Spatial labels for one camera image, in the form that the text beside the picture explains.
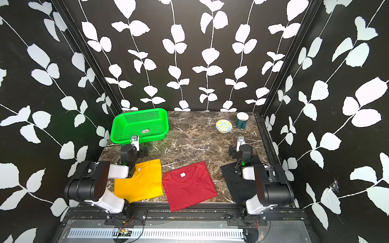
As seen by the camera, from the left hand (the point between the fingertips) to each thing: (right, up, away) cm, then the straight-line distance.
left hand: (139, 141), depth 95 cm
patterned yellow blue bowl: (+57, +10, +16) cm, 60 cm away
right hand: (+64, 0, 0) cm, 64 cm away
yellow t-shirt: (+8, -23, -10) cm, 27 cm away
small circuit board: (+3, -41, -24) cm, 48 cm away
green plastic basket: (-1, +11, +19) cm, 22 cm away
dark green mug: (+68, +14, +9) cm, 70 cm away
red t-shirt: (+32, -24, -11) cm, 42 cm away
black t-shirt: (+61, -25, -13) cm, 68 cm away
